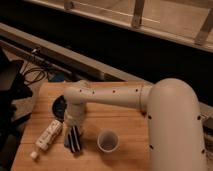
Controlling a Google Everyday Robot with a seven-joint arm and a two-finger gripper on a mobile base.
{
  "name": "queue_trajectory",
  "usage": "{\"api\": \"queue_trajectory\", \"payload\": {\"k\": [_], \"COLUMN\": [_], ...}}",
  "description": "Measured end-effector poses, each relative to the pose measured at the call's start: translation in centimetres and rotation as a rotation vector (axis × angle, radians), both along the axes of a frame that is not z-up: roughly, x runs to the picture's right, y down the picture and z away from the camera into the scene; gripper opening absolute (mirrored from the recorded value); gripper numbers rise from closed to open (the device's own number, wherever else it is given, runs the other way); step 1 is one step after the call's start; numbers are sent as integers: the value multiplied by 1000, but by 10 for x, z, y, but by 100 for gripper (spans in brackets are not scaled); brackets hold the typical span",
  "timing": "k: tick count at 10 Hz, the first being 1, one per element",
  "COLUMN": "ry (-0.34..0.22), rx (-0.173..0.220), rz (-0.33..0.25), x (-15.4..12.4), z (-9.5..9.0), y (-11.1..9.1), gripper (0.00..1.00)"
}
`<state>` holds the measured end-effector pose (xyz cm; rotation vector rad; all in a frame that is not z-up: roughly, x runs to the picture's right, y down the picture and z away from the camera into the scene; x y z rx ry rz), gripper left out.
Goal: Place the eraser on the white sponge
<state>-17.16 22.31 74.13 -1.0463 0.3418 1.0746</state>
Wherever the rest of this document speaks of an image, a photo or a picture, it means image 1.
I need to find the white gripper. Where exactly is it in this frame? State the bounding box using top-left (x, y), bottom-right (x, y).
top-left (64, 106), bottom-right (86, 153)

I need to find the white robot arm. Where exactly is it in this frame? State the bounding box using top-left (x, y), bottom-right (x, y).
top-left (64, 78), bottom-right (207, 171)

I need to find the black round object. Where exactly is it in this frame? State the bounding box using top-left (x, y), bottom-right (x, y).
top-left (52, 95), bottom-right (67, 119)

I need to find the black object at left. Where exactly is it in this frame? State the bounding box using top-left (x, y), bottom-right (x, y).
top-left (0, 48), bottom-right (33, 147)

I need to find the black cable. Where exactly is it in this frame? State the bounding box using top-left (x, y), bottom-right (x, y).
top-left (22, 66), bottom-right (51, 84)

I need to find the metal rail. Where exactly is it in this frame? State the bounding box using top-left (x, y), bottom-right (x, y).
top-left (0, 23), bottom-right (141, 81)

